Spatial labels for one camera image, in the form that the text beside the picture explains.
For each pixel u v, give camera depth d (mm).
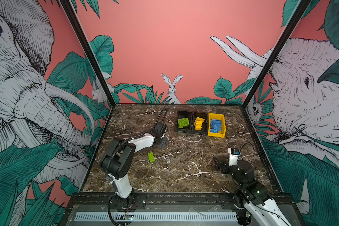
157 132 760
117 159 476
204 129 1033
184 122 1041
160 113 1167
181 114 1172
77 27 760
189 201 761
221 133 1005
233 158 698
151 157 901
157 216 702
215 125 1010
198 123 1018
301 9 700
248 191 574
